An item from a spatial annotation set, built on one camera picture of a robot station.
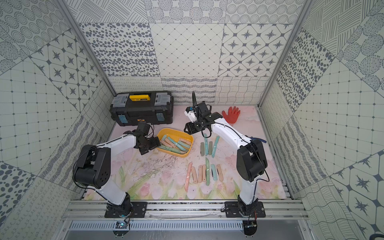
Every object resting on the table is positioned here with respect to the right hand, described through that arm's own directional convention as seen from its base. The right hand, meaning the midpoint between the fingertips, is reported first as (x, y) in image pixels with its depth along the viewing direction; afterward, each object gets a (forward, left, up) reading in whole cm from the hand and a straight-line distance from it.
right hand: (189, 130), depth 87 cm
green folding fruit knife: (-24, -11, -17) cm, 32 cm away
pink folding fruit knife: (-20, -3, -16) cm, 26 cm away
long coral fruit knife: (-26, +1, -16) cm, 30 cm away
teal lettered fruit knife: (-1, -11, -17) cm, 20 cm away
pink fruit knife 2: (-22, -9, -16) cm, 29 cm away
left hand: (-4, +19, -12) cm, 23 cm away
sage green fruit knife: (-3, -8, -17) cm, 19 cm away
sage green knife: (-2, -14, -17) cm, 22 cm away
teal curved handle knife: (-5, -15, -16) cm, 23 cm away
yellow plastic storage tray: (+1, +11, -15) cm, 18 cm away
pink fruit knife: (-19, -7, -16) cm, 26 cm away
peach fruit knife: (-21, -19, -17) cm, 33 cm away
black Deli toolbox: (+16, +39, +3) cm, 42 cm away
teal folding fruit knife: (-16, -15, -16) cm, 27 cm away
